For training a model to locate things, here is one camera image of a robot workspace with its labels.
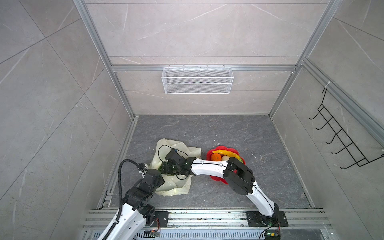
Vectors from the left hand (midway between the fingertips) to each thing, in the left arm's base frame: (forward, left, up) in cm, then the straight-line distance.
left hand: (159, 172), depth 81 cm
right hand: (+4, -1, -6) cm, 8 cm away
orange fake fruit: (+10, -33, -3) cm, 35 cm away
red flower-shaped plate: (+16, -39, -3) cm, 43 cm away
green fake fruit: (+6, -48, -1) cm, 48 cm away
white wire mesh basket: (+56, -24, +21) cm, 65 cm away
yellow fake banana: (+13, -41, -2) cm, 43 cm away
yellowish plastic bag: (-6, -8, -3) cm, 10 cm away
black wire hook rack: (+5, -87, +26) cm, 91 cm away
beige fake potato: (+10, -39, -5) cm, 41 cm away
